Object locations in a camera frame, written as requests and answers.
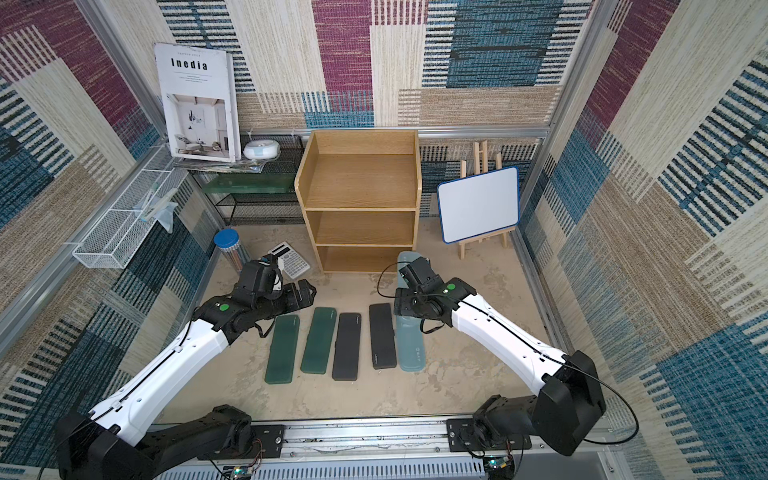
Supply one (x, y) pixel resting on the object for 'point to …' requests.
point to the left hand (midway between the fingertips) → (303, 292)
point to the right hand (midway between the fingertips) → (407, 301)
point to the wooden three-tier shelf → (361, 190)
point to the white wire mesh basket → (116, 238)
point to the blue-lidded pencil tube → (228, 240)
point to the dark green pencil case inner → (318, 346)
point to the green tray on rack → (260, 183)
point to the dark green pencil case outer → (281, 358)
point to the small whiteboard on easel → (481, 207)
